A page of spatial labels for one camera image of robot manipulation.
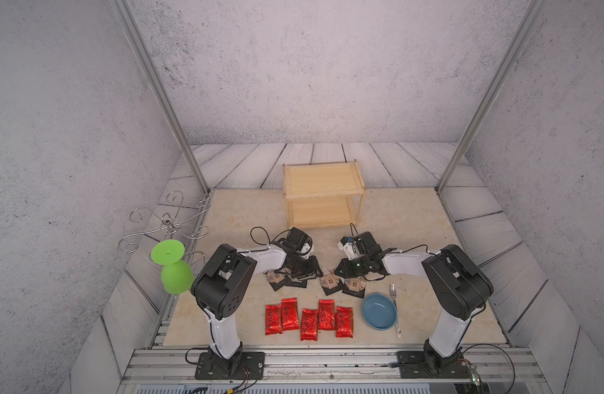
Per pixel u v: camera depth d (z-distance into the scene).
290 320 0.81
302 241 0.79
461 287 0.49
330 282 0.91
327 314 0.81
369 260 0.74
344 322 0.79
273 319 0.81
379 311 0.82
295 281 0.90
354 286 0.89
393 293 0.89
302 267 0.82
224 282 0.49
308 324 0.79
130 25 0.73
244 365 0.72
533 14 0.71
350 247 0.88
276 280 0.91
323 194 0.92
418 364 0.71
